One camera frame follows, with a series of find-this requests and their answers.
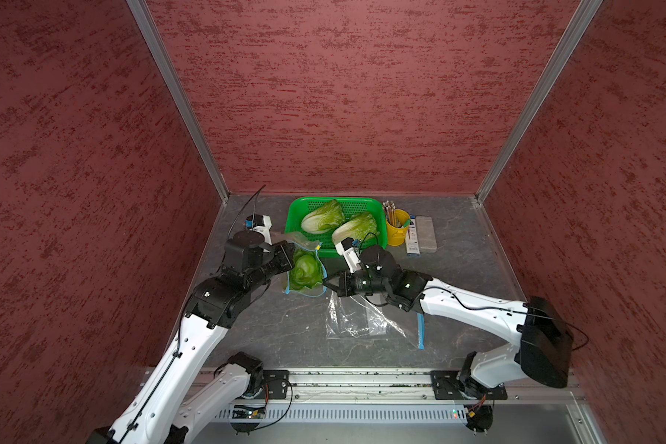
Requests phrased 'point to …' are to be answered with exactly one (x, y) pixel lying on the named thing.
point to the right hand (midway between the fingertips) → (323, 289)
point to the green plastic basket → (301, 205)
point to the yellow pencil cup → (397, 234)
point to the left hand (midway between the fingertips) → (294, 252)
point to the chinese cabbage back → (325, 219)
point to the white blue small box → (413, 242)
